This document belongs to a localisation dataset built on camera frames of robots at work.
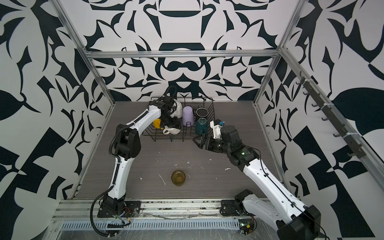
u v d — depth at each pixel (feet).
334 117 1.80
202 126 3.08
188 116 3.21
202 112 3.26
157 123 3.07
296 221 1.25
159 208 2.50
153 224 2.13
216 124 2.20
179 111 3.30
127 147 1.96
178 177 2.72
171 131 3.06
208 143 2.08
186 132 3.26
